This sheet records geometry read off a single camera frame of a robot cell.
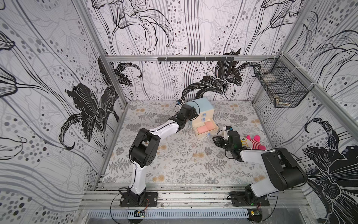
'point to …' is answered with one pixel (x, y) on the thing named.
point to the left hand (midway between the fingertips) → (191, 112)
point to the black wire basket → (285, 85)
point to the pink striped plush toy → (253, 143)
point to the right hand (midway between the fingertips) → (215, 137)
